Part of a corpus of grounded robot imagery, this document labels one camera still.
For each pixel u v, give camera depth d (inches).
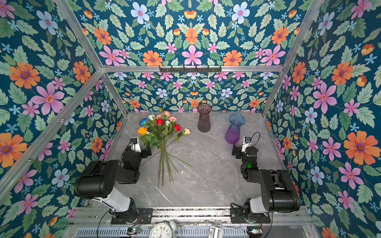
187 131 41.1
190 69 36.4
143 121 41.0
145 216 28.9
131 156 28.3
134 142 31.8
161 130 39.9
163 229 26.5
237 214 28.8
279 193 17.6
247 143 30.8
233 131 36.5
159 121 40.1
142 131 41.1
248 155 27.3
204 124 43.6
